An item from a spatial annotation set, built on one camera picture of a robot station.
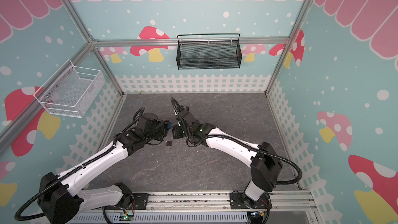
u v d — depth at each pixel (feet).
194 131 1.91
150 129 1.98
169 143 3.08
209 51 3.09
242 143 1.55
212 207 2.42
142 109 2.17
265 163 1.39
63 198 1.27
